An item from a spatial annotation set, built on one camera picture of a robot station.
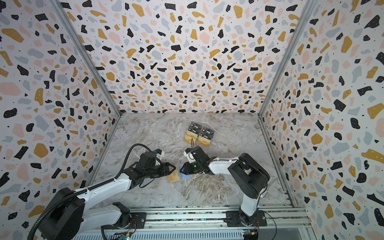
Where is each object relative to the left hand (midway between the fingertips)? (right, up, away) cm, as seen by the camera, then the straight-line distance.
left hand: (176, 168), depth 84 cm
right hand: (+3, -3, +4) cm, 6 cm away
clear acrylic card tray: (+15, +14, +16) cm, 26 cm away
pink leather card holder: (+3, -5, +4) cm, 7 cm away
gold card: (+5, +17, +19) cm, 26 cm away
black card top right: (+18, +19, +16) cm, 31 cm away
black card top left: (+9, +23, +19) cm, 31 cm away
